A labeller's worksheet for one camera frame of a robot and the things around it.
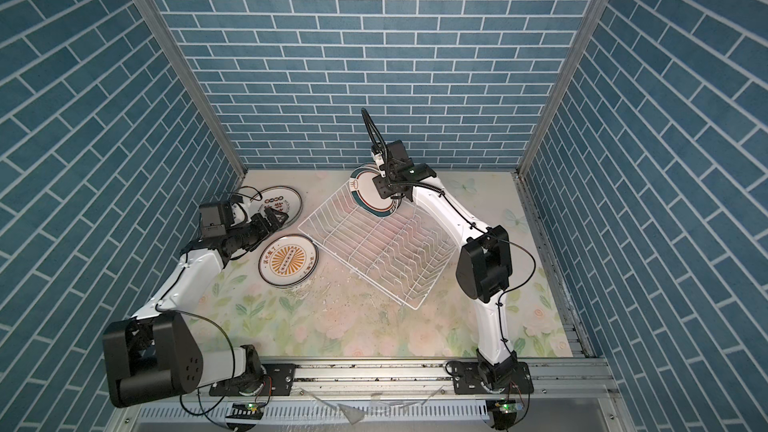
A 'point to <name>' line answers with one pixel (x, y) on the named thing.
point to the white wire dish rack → (403, 255)
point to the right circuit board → (505, 412)
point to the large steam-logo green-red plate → (367, 195)
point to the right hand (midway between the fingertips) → (384, 176)
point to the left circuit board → (246, 410)
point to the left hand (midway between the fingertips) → (279, 220)
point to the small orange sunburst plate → (288, 260)
